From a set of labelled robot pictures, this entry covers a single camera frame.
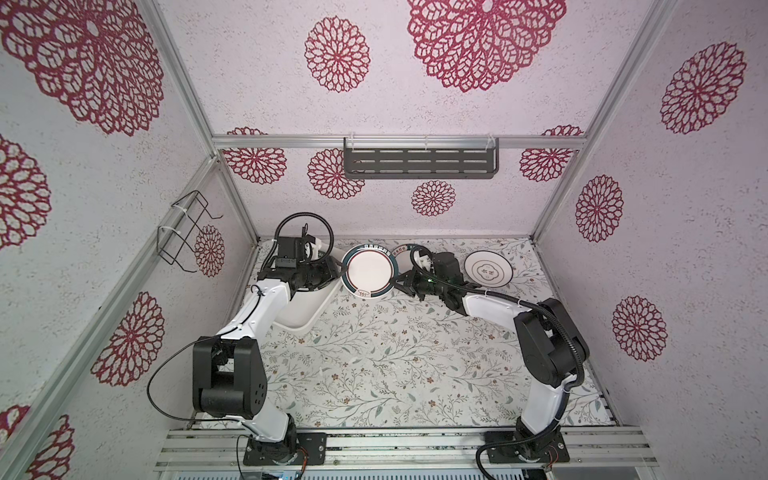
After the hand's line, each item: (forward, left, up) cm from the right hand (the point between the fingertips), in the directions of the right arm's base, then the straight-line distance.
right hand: (389, 276), depth 88 cm
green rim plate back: (+25, -4, -18) cm, 31 cm away
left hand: (-1, +14, +1) cm, 14 cm away
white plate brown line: (+18, -36, -17) cm, 43 cm away
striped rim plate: (+3, +6, -2) cm, 7 cm away
